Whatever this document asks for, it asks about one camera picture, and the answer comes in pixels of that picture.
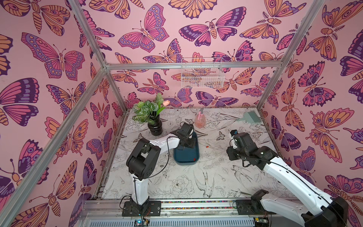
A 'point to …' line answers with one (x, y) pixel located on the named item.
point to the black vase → (156, 128)
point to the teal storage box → (187, 156)
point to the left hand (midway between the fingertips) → (195, 142)
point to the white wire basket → (202, 73)
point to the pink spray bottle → (200, 120)
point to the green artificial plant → (146, 111)
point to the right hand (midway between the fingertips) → (227, 150)
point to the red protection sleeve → (207, 146)
